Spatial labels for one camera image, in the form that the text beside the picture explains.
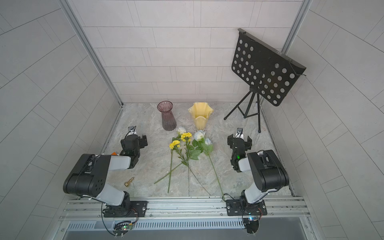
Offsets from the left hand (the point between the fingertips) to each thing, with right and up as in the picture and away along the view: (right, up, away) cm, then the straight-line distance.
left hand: (138, 134), depth 94 cm
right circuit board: (+64, -39, -27) cm, 79 cm away
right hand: (+65, +1, 0) cm, 65 cm away
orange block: (-12, -11, -5) cm, 17 cm away
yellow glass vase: (+40, +15, -4) cm, 43 cm away
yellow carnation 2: (+31, -2, -1) cm, 31 cm away
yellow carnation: (+24, -6, -7) cm, 26 cm away
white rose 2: (+44, -7, -8) cm, 46 cm away
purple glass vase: (+20, +10, -2) cm, 22 cm away
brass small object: (+1, -24, -18) cm, 30 cm away
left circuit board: (+5, -38, -29) cm, 48 cm away
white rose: (+38, -6, -1) cm, 39 cm away
